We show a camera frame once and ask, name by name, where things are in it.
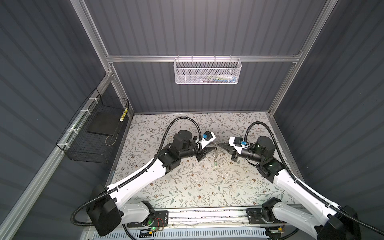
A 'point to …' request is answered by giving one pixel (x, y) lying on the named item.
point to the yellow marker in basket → (122, 117)
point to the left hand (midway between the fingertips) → (213, 143)
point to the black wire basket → (92, 135)
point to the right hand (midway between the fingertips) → (221, 144)
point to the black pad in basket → (106, 123)
